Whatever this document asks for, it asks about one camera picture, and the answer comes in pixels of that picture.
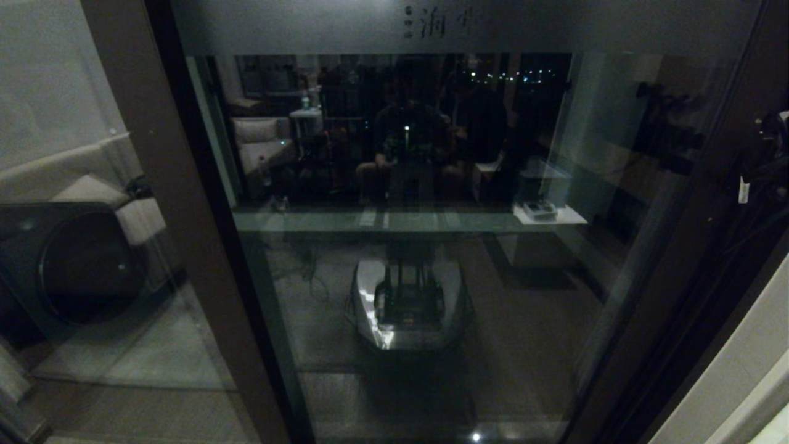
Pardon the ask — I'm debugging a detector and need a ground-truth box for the brown framed sliding glass door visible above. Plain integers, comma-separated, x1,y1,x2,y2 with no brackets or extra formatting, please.
145,0,789,444

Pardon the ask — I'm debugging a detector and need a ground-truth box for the grey stone balcony sill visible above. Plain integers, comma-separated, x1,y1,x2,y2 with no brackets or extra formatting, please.
233,202,551,216

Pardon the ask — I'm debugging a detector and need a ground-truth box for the brown framed fixed glass door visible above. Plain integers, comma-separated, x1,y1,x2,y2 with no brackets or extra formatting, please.
0,0,290,444

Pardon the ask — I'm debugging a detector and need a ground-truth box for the dark door jamb frame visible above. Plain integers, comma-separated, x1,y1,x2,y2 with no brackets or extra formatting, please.
616,234,789,444

